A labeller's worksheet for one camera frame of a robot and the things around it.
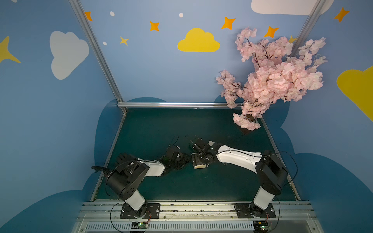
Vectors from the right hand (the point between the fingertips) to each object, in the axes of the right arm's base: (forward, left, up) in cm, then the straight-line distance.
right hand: (200, 159), depth 89 cm
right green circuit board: (-32, -31, -5) cm, 45 cm away
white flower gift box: (-5, +2, +8) cm, 10 cm away
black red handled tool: (-15, +52, +13) cm, 56 cm away
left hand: (-1, +3, -1) cm, 4 cm away
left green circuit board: (-35, +29, -4) cm, 46 cm away
